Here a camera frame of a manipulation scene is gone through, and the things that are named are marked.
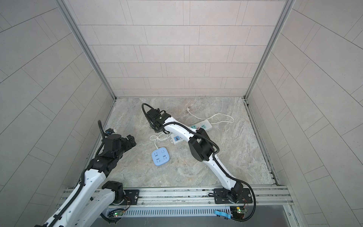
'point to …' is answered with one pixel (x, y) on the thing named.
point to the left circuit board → (116, 214)
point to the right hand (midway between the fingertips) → (161, 127)
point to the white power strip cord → (211, 123)
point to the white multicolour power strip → (177, 138)
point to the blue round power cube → (160, 156)
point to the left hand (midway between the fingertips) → (131, 137)
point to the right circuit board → (237, 212)
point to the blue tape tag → (222, 214)
